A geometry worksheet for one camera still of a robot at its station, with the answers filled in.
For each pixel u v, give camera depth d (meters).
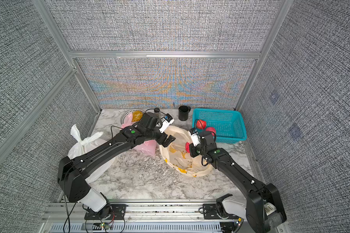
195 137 0.74
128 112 1.14
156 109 1.08
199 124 1.03
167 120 0.67
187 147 0.90
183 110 1.10
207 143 0.64
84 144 0.81
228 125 1.10
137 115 1.06
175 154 0.90
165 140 0.70
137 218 0.73
